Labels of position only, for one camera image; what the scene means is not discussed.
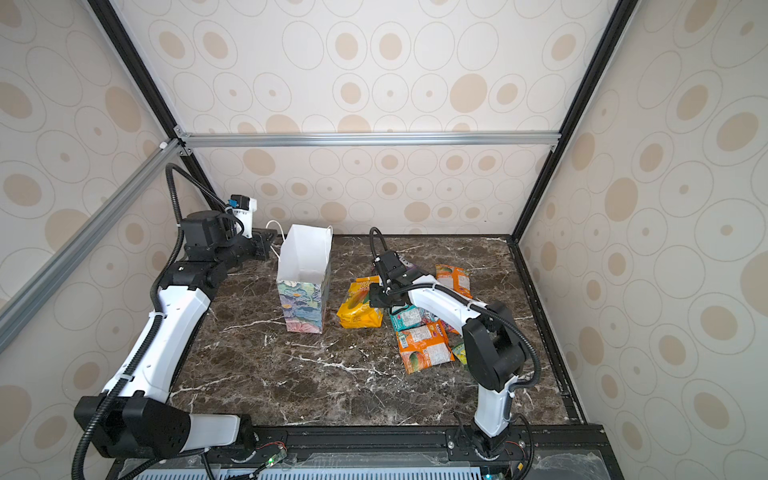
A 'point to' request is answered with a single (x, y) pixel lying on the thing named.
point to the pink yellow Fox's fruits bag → (437, 326)
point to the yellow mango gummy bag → (356, 312)
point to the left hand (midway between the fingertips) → (280, 226)
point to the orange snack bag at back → (455, 278)
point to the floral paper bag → (304, 255)
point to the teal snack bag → (405, 317)
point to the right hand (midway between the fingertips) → (375, 298)
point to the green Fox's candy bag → (460, 351)
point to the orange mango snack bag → (425, 346)
